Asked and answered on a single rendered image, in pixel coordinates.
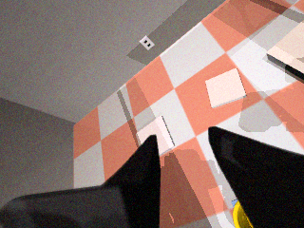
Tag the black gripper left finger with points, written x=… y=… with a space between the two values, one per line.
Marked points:
x=130 y=198

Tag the beige flat rectangular block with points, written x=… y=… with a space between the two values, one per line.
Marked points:
x=288 y=53

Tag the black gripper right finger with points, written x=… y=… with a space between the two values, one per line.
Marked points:
x=268 y=181

